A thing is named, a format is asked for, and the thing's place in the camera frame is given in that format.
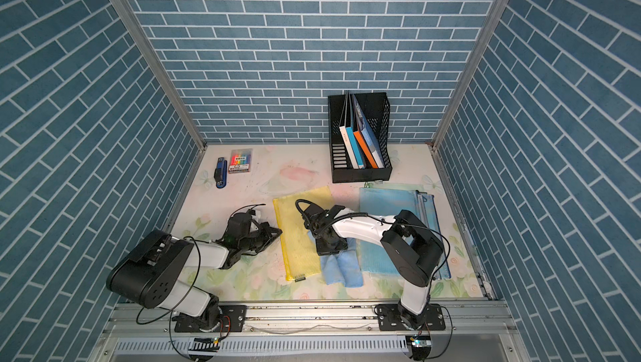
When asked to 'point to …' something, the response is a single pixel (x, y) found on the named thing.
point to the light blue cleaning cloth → (343, 267)
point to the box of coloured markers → (240, 161)
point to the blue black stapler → (220, 173)
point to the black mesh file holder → (377, 109)
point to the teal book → (355, 148)
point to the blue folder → (368, 134)
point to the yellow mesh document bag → (300, 247)
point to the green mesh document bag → (396, 185)
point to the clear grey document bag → (426, 210)
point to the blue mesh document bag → (383, 202)
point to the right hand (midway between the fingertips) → (327, 253)
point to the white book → (348, 147)
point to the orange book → (356, 133)
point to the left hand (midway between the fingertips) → (287, 232)
